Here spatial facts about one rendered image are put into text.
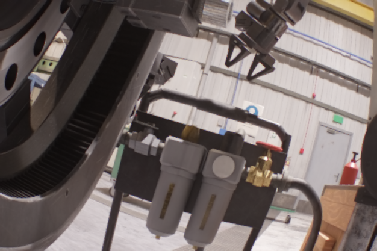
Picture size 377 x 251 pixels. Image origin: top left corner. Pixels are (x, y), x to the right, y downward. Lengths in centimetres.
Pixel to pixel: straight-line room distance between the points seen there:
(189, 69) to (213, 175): 592
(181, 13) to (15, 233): 29
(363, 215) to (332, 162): 1033
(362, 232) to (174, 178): 62
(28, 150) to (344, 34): 1150
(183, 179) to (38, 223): 73
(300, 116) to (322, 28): 254
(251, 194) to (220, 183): 11
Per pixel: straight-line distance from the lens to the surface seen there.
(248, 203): 119
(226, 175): 110
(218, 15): 52
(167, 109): 699
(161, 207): 113
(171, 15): 49
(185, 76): 700
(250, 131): 1115
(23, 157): 50
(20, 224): 40
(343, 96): 1132
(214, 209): 112
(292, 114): 1118
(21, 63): 58
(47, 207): 46
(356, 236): 68
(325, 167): 1098
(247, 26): 124
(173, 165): 113
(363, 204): 68
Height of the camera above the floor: 41
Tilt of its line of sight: 4 degrees up
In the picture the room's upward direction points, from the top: 17 degrees clockwise
